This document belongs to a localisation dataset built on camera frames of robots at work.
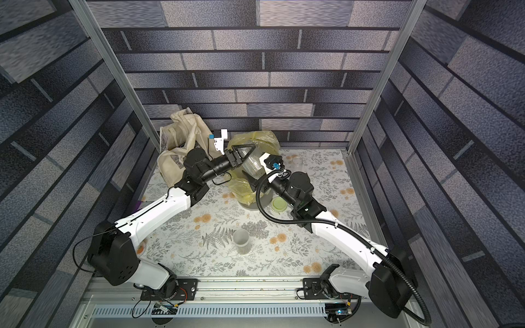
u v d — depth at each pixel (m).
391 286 0.39
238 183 0.74
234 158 0.62
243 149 0.64
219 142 0.66
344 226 0.49
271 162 0.54
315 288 0.73
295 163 0.92
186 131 1.14
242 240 0.86
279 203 0.99
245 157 0.64
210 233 0.88
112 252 0.42
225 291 0.75
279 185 0.60
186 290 0.74
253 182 0.60
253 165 0.66
